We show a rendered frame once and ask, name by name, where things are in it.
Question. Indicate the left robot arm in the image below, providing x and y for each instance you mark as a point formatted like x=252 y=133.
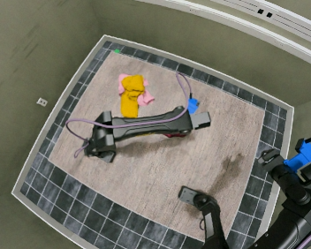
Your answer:
x=104 y=137

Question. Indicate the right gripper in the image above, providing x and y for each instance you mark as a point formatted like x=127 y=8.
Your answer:
x=278 y=166

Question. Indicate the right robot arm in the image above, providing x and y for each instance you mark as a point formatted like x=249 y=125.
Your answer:
x=291 y=230

